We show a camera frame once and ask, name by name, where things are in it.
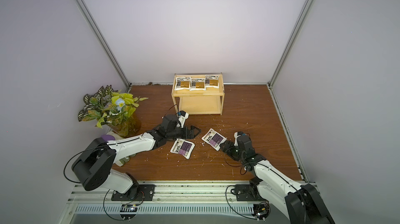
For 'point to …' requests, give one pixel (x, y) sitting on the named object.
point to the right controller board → (261, 211)
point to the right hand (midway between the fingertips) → (222, 144)
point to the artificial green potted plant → (112, 109)
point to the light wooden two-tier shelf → (209, 101)
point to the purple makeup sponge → (107, 137)
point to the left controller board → (128, 211)
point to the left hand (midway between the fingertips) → (197, 131)
